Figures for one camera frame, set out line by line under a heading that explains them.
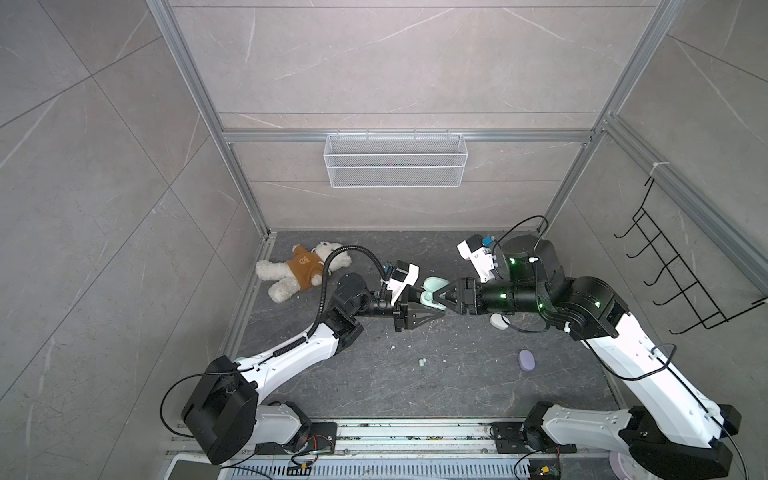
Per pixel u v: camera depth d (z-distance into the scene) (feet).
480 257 1.76
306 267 3.21
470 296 1.61
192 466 2.15
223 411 1.32
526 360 2.81
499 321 2.97
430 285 1.99
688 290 2.06
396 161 3.32
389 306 1.93
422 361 2.81
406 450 2.40
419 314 1.96
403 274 1.79
